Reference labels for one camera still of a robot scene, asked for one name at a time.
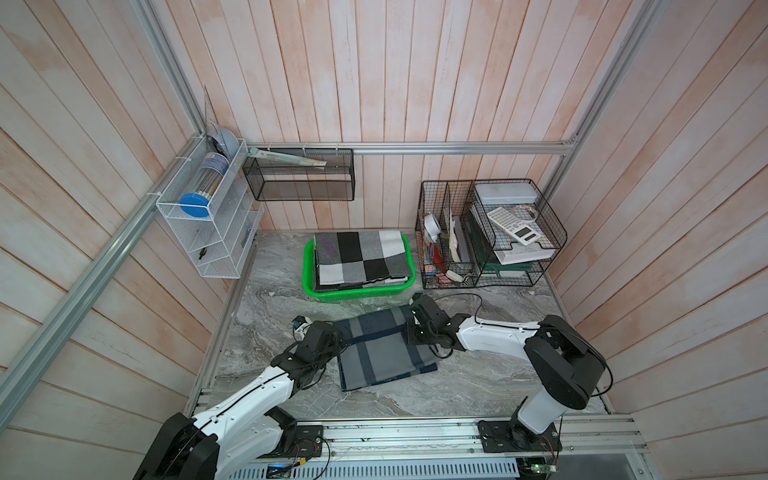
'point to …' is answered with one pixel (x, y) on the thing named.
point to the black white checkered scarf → (359, 259)
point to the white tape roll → (432, 226)
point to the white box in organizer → (507, 193)
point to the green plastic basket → (360, 294)
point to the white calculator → (524, 234)
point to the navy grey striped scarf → (377, 350)
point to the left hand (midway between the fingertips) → (335, 343)
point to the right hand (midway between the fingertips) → (405, 331)
